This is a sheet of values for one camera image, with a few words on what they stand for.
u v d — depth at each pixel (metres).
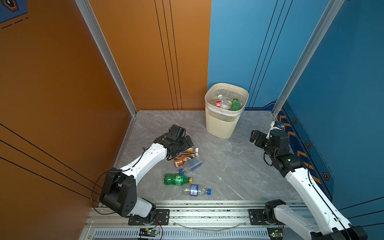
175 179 0.81
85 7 0.69
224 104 0.83
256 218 0.72
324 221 0.39
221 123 0.91
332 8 0.70
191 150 0.94
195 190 0.77
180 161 0.87
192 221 0.74
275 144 0.57
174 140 0.65
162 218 0.73
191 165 0.87
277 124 0.65
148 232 0.71
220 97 1.00
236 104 0.93
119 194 0.42
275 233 0.71
